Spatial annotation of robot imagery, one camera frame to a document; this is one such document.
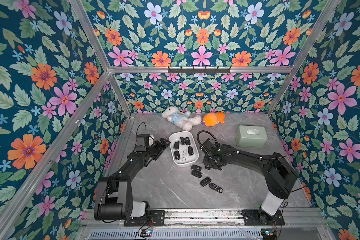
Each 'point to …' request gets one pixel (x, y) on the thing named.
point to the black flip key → (205, 181)
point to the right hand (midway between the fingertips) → (206, 163)
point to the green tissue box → (251, 136)
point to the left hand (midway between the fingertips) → (168, 144)
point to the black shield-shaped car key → (176, 145)
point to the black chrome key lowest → (216, 187)
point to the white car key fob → (184, 153)
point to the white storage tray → (184, 148)
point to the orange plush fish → (212, 119)
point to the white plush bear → (181, 118)
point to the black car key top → (182, 140)
